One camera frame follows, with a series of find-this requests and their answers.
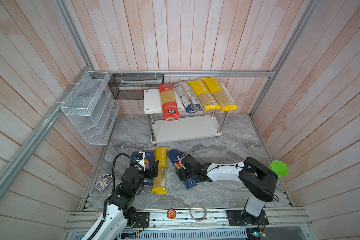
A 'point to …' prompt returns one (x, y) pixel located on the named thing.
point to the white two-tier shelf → (203, 124)
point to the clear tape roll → (205, 214)
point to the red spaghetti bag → (169, 103)
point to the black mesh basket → (127, 86)
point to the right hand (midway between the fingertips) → (181, 169)
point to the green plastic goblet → (280, 169)
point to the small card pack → (104, 182)
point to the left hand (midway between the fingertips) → (151, 162)
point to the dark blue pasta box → (149, 158)
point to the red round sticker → (171, 214)
